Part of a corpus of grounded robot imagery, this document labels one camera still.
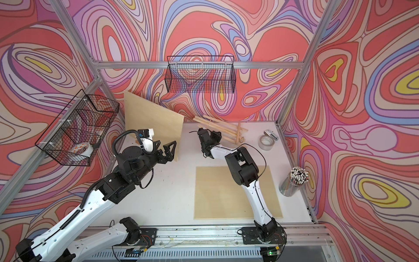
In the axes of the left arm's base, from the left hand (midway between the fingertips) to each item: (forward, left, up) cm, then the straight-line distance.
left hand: (170, 142), depth 66 cm
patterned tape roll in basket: (+1, +40, -6) cm, 41 cm away
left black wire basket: (+5, +46, -3) cm, 47 cm away
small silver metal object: (+33, -59, -31) cm, 74 cm away
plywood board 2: (+19, +6, -10) cm, 22 cm away
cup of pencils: (-9, -55, -18) cm, 59 cm away
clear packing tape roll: (+26, -54, -32) cm, 68 cm away
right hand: (+27, -24, -26) cm, 44 cm away
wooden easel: (+31, -29, -27) cm, 50 cm away
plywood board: (-10, -20, -34) cm, 41 cm away
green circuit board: (-34, +18, -36) cm, 53 cm away
